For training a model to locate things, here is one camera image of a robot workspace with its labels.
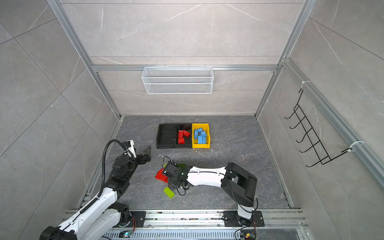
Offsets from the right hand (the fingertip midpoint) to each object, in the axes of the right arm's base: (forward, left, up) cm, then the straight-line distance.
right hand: (173, 182), depth 84 cm
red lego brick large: (+34, -7, +1) cm, 35 cm away
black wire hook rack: (+1, -69, +28) cm, 74 cm away
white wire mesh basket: (+59, -2, +29) cm, 66 cm away
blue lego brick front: (+28, -17, +2) cm, 33 cm away
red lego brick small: (+29, -3, +1) cm, 29 cm away
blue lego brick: (+29, -19, +3) cm, 35 cm away
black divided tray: (+32, +6, +1) cm, 33 cm away
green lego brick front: (-6, +2, +1) cm, 6 cm away
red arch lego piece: (+4, +8, 0) cm, 9 cm away
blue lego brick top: (+34, -14, +5) cm, 37 cm away
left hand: (+15, +16, +17) cm, 28 cm away
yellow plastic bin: (+38, -21, +3) cm, 44 cm away
